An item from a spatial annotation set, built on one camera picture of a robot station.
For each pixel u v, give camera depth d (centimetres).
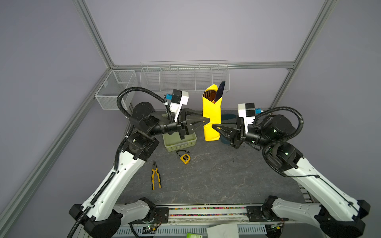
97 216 36
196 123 49
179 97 40
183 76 98
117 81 98
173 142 102
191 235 67
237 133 45
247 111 40
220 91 39
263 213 66
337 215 39
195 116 47
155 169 89
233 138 47
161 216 74
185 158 91
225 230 63
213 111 44
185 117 44
